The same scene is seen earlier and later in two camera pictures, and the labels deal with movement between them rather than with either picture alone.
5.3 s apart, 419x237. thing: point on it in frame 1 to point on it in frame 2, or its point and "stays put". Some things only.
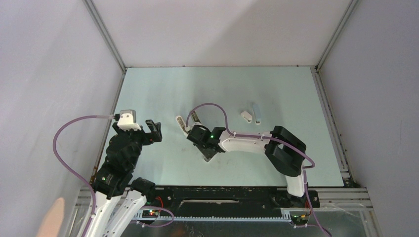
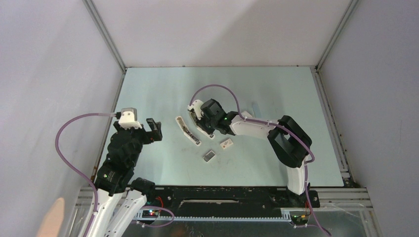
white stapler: (182, 124) stays put
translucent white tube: (257, 111) stays put
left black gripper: (150, 137) stays put
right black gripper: (208, 155) to (201, 122)
